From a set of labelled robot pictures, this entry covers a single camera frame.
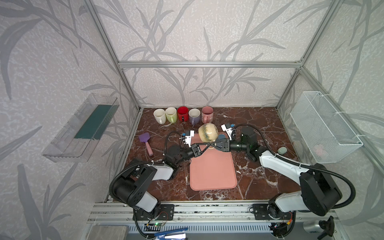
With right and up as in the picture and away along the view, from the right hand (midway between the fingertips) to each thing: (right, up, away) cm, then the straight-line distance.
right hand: (212, 141), depth 77 cm
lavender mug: (-11, +14, +32) cm, 36 cm away
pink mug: (-2, +15, +26) cm, 30 cm away
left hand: (-1, -1, -1) cm, 2 cm away
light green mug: (-28, +16, +29) cm, 43 cm away
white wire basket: (+48, +3, -14) cm, 50 cm away
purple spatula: (-46, -1, +26) cm, 52 cm away
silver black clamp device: (+44, -31, -18) cm, 57 cm away
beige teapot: (-2, +5, -3) cm, 6 cm away
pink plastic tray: (+2, -18, +9) cm, 20 cm away
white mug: (-35, +14, +28) cm, 47 cm away
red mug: (-19, +16, +32) cm, 40 cm away
